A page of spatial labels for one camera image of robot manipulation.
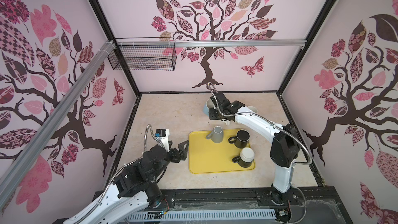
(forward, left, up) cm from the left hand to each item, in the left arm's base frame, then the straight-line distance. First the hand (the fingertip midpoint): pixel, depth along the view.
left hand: (181, 146), depth 68 cm
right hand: (+24, -15, -6) cm, 29 cm away
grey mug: (+13, -18, -14) cm, 27 cm away
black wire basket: (+57, +27, +13) cm, 64 cm away
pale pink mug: (+32, -43, -13) cm, 56 cm away
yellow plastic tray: (+4, -11, -22) cm, 25 cm away
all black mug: (+9, -31, -13) cm, 35 cm away
